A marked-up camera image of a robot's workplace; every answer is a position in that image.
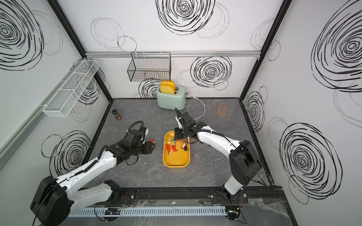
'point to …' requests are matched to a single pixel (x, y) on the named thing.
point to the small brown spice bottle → (115, 112)
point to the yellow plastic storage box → (176, 152)
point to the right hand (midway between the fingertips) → (176, 133)
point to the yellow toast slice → (167, 87)
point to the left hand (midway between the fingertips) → (152, 146)
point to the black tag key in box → (185, 148)
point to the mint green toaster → (169, 101)
